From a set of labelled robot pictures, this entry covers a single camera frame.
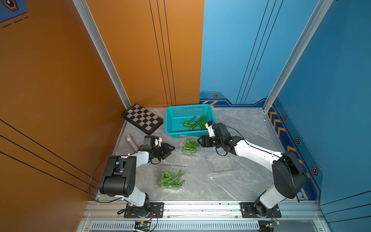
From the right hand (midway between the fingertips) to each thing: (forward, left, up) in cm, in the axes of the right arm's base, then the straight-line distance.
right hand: (202, 139), depth 87 cm
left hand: (-1, +18, -8) cm, 20 cm away
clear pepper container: (-9, -12, -15) cm, 22 cm away
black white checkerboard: (+23, +44, -7) cm, 50 cm away
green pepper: (+26, -3, -10) cm, 28 cm away
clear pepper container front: (-20, +18, -8) cm, 28 cm away
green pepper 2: (+23, +7, -9) cm, 26 cm away
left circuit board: (-42, +31, -15) cm, 54 cm away
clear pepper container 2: (+1, +8, -8) cm, 12 cm away
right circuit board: (-41, -33, -13) cm, 54 cm away
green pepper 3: (+21, +3, -10) cm, 23 cm away
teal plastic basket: (+27, +19, -9) cm, 35 cm away
